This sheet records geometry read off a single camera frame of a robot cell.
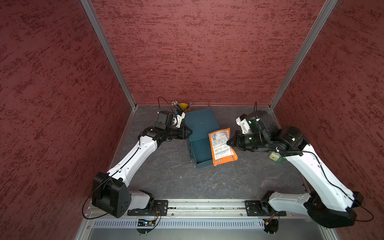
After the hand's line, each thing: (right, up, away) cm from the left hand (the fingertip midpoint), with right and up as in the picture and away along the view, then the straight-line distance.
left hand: (188, 135), depth 79 cm
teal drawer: (+8, -10, 0) cm, 12 cm away
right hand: (+18, -3, -17) cm, 25 cm away
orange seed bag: (+15, -5, -18) cm, 24 cm away
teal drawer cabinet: (+8, +7, +3) cm, 10 cm away
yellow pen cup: (-5, +19, +30) cm, 35 cm away
